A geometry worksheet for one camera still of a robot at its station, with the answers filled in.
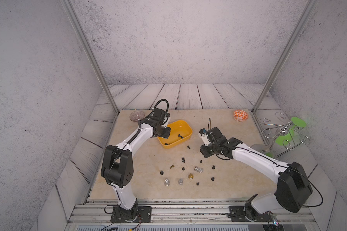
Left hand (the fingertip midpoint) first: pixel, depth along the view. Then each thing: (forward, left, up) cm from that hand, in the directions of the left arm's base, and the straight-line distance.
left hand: (169, 133), depth 91 cm
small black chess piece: (-3, -13, -12) cm, 18 cm away
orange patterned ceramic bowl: (+23, -55, -10) cm, 61 cm away
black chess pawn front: (-27, -16, -13) cm, 34 cm away
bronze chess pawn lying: (-16, -2, -14) cm, 21 cm away
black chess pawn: (-18, -8, -13) cm, 23 cm away
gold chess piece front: (-23, -12, -11) cm, 29 cm away
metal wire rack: (-10, -58, +15) cm, 61 cm away
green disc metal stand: (-6, -69, +15) cm, 71 cm away
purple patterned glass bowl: (+25, +28, -10) cm, 39 cm away
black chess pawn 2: (-20, +5, -12) cm, 24 cm away
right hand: (-12, -20, -1) cm, 23 cm away
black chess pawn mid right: (-14, -20, -12) cm, 27 cm away
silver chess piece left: (-27, +1, -10) cm, 29 cm away
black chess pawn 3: (-18, -27, -12) cm, 34 cm away
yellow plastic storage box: (+13, -8, -16) cm, 22 cm away
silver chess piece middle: (-26, -6, -11) cm, 29 cm away
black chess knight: (-12, -9, -13) cm, 20 cm away
